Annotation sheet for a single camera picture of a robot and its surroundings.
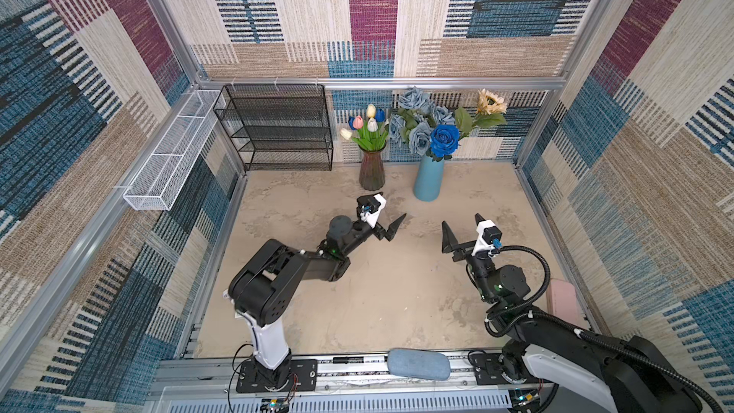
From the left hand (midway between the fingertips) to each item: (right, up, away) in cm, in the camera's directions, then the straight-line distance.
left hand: (391, 201), depth 83 cm
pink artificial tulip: (-10, +25, +9) cm, 28 cm away
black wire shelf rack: (-41, +27, +28) cm, 57 cm away
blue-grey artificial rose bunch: (+7, +24, +2) cm, 25 cm away
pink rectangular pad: (+48, -28, -1) cm, 56 cm away
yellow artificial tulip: (-6, +29, +11) cm, 32 cm away
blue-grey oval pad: (+6, -40, -10) cm, 42 cm away
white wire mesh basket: (-57, +3, -13) cm, 59 cm away
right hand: (+18, -5, -6) cm, 20 cm away
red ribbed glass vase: (-5, +9, +27) cm, 29 cm away
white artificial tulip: (-5, +24, +9) cm, 26 cm away
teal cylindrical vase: (+14, +7, +18) cm, 24 cm away
